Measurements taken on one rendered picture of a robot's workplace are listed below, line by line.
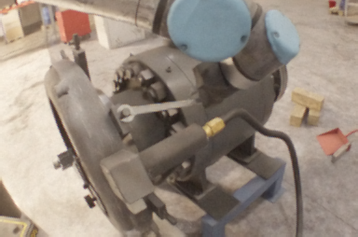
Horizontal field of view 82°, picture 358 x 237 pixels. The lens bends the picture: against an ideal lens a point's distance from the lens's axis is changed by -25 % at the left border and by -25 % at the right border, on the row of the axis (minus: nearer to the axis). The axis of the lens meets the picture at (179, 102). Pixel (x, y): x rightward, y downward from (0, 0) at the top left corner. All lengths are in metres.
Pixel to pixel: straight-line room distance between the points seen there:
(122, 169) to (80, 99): 0.24
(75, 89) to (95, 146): 0.18
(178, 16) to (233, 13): 0.06
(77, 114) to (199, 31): 0.51
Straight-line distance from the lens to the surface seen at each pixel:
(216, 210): 1.18
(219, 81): 0.52
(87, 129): 0.69
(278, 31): 0.43
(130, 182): 0.61
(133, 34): 4.90
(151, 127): 0.97
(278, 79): 1.42
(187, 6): 0.27
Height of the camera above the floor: 1.20
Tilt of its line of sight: 29 degrees down
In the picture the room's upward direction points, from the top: 8 degrees counter-clockwise
